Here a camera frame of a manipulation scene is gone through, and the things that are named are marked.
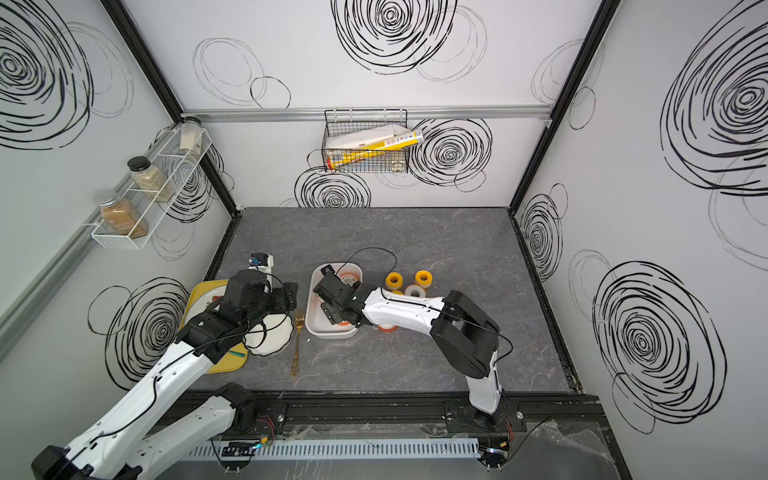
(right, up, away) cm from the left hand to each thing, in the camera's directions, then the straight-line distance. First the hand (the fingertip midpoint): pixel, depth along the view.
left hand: (284, 286), depth 77 cm
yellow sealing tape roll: (+29, -2, +22) cm, 37 cm away
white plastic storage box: (+5, -14, +14) cm, 20 cm away
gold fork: (0, -13, +12) cm, 18 cm away
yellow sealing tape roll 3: (+36, -5, +18) cm, 40 cm away
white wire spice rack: (-40, +36, +19) cm, 57 cm away
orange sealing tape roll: (+14, -13, +12) cm, 23 cm away
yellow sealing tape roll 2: (+39, -1, +22) cm, 45 cm away
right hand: (+13, -6, +10) cm, 18 cm away
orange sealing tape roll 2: (+27, -15, +11) cm, 33 cm away
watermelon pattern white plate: (-29, -6, +18) cm, 34 cm away
